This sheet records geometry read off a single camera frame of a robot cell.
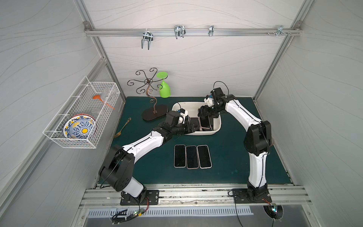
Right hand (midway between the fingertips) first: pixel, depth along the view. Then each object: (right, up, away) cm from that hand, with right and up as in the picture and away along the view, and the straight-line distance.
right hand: (202, 114), depth 93 cm
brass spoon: (-59, -14, +6) cm, 61 cm away
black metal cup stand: (-36, +1, +15) cm, 39 cm away
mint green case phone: (-15, -26, -5) cm, 31 cm away
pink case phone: (-8, -27, -5) cm, 29 cm away
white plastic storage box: (-6, +4, +18) cm, 19 cm away
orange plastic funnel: (-60, +10, -16) cm, 63 cm away
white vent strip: (-51, -49, -23) cm, 74 cm away
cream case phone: (0, -26, -5) cm, 27 cm away
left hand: (-5, -7, -12) cm, 15 cm away
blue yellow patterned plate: (-59, -5, -31) cm, 67 cm away
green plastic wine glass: (-26, +18, +1) cm, 31 cm away
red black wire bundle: (-34, -48, -24) cm, 64 cm away
